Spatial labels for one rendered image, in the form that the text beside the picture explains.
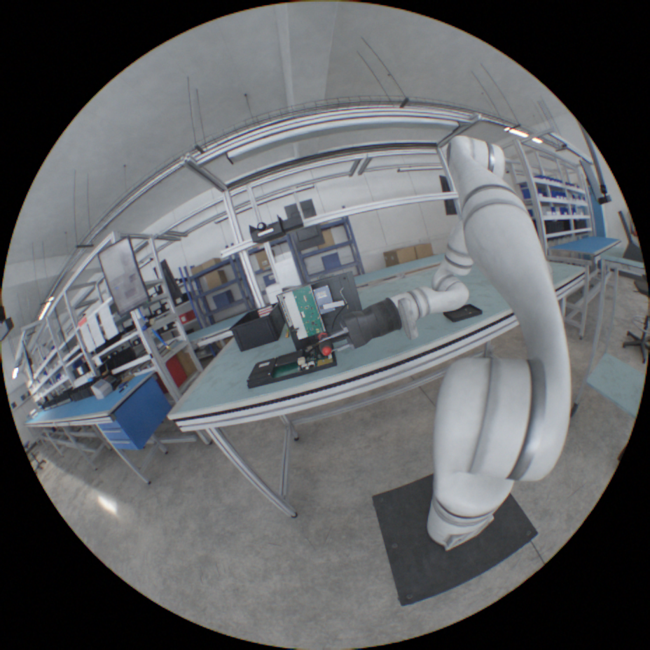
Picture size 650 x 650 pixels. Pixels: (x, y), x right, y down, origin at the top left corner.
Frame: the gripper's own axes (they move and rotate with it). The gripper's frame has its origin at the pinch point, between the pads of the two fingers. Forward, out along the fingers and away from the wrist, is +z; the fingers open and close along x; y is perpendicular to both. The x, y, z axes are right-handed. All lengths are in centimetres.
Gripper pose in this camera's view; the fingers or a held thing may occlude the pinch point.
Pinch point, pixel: (321, 347)
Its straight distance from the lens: 45.8
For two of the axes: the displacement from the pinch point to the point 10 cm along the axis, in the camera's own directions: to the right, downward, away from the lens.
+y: -0.9, -2.8, 9.5
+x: -3.6, -8.8, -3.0
